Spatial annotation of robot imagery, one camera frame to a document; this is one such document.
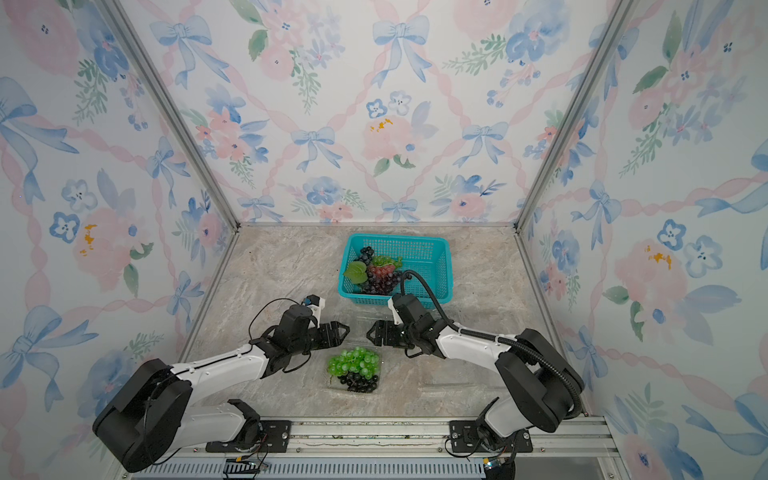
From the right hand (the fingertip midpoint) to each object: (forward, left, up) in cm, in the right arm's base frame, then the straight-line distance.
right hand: (370, 325), depth 88 cm
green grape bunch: (-11, +3, +2) cm, 12 cm away
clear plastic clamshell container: (-15, +10, -5) cm, 18 cm away
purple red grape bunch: (+17, -3, 0) cm, 17 cm away
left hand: (-2, +7, +1) cm, 8 cm away
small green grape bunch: (+26, -2, -1) cm, 26 cm away
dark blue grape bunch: (+25, +3, +2) cm, 25 cm away
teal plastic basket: (+27, -20, -2) cm, 34 cm away
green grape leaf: (+16, +5, +5) cm, 18 cm away
